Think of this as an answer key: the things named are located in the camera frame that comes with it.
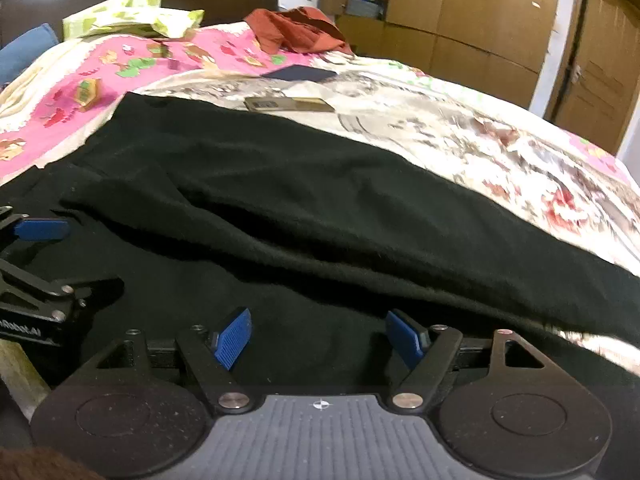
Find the red-orange crumpled cloth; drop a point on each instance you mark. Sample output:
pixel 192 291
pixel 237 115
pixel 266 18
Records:
pixel 300 30

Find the black pants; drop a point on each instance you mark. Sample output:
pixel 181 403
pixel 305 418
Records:
pixel 201 210

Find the wooden door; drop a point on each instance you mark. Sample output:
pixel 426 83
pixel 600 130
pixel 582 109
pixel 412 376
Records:
pixel 599 87

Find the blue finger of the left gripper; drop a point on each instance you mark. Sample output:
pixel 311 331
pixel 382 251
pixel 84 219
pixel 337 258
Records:
pixel 15 226

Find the green yellow patterned pillow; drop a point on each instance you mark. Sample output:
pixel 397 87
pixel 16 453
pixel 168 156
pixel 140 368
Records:
pixel 145 18

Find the dark blue phone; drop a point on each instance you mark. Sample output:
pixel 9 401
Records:
pixel 300 73

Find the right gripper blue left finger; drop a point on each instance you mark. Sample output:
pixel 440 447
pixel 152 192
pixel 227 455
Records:
pixel 231 338

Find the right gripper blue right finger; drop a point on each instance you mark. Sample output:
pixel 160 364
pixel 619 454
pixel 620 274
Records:
pixel 409 339

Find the floral satin bedspread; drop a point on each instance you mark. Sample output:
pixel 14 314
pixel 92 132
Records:
pixel 450 135

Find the blue pillow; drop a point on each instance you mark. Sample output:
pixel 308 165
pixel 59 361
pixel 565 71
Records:
pixel 16 56

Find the pink patterned bedsheet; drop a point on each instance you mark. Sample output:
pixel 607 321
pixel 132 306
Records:
pixel 73 88

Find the wooden wardrobe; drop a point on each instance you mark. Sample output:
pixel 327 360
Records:
pixel 493 46

